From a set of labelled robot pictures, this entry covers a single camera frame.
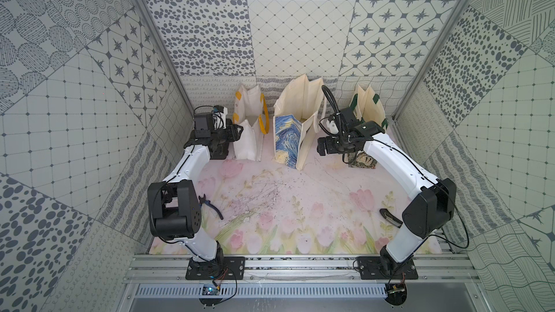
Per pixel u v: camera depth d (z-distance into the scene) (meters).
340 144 0.70
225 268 0.74
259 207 0.88
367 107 1.11
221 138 0.77
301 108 1.15
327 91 0.66
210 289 0.72
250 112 1.13
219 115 0.75
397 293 0.72
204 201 0.89
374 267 0.73
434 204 0.44
